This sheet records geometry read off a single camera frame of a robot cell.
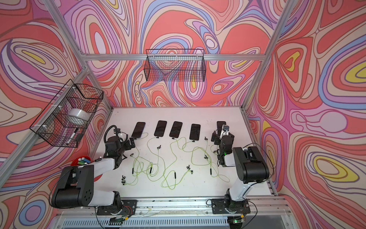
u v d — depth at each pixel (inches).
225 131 31.4
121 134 32.3
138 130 41.2
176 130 41.2
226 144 28.3
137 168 34.4
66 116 26.7
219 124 42.5
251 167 18.6
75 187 17.0
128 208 28.4
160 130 43.6
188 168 34.0
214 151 36.7
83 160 30.6
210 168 34.1
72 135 28.2
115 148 27.8
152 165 34.8
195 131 40.6
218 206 28.9
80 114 28.7
